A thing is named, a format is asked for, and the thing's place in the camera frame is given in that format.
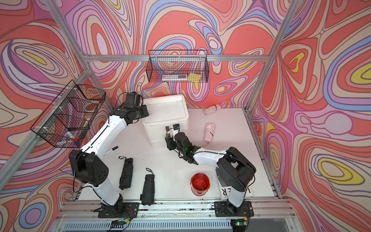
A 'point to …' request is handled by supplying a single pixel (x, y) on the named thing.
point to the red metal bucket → (200, 183)
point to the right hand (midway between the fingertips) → (169, 140)
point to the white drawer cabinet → (164, 111)
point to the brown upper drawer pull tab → (167, 128)
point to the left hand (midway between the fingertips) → (147, 110)
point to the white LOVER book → (224, 190)
